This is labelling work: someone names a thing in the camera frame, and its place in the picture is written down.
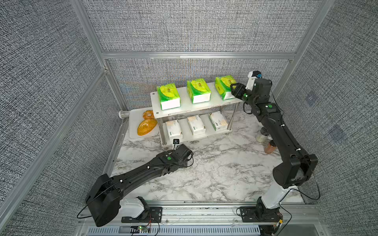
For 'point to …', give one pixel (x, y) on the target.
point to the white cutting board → (136, 116)
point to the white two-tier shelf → (186, 105)
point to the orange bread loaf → (146, 126)
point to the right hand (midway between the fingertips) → (236, 80)
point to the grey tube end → (123, 114)
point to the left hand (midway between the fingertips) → (182, 159)
